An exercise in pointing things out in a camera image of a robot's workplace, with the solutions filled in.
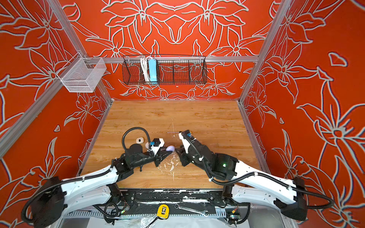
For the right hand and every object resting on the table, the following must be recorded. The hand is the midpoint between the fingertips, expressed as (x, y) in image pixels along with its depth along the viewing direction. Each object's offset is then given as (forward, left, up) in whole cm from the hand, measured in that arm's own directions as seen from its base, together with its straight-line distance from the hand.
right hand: (172, 150), depth 65 cm
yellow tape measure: (-22, +6, -22) cm, 31 cm away
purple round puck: (+3, +1, -4) cm, 5 cm away
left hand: (+3, +2, -6) cm, 7 cm away
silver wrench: (-20, -1, -24) cm, 31 cm away
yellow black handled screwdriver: (+25, +1, -25) cm, 35 cm away
